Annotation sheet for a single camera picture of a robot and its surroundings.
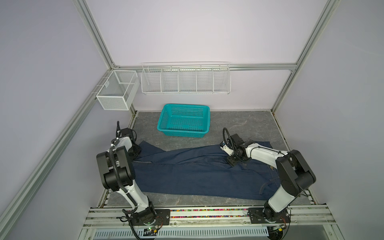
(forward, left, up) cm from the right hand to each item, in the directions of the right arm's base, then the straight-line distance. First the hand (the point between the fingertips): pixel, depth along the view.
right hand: (233, 158), depth 94 cm
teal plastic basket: (+33, +33, 0) cm, 47 cm away
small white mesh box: (+40, +77, +24) cm, 90 cm away
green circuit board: (-38, +46, -2) cm, 60 cm away
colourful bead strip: (-31, +17, -2) cm, 36 cm away
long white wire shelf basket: (+44, +30, +31) cm, 61 cm away
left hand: (+1, +61, +3) cm, 61 cm away
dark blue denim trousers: (-10, +20, 0) cm, 22 cm away
